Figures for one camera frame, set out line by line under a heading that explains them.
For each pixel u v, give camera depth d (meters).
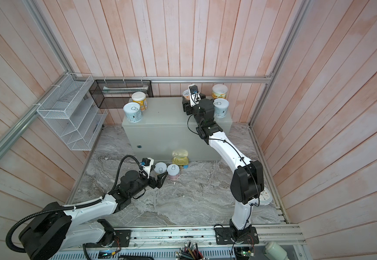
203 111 0.59
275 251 0.65
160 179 0.74
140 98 0.75
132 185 0.64
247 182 0.48
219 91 0.76
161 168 0.90
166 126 0.70
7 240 0.39
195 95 0.64
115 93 1.04
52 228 0.41
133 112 0.70
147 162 0.70
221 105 0.73
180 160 0.96
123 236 0.73
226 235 0.73
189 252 0.61
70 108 0.76
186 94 0.76
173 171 0.90
